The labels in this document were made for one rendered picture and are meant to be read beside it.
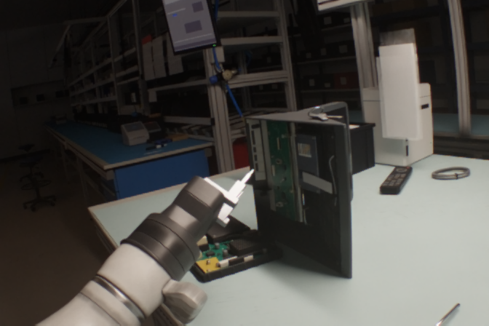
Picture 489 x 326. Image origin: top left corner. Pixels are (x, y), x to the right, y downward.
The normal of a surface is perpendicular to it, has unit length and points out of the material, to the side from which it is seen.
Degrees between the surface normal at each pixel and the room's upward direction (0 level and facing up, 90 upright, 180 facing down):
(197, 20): 101
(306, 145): 90
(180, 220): 40
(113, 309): 61
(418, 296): 0
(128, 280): 51
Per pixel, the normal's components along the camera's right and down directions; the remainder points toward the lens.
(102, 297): 0.14, -0.70
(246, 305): -0.12, -0.98
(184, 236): 0.59, -0.32
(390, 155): -0.83, 0.19
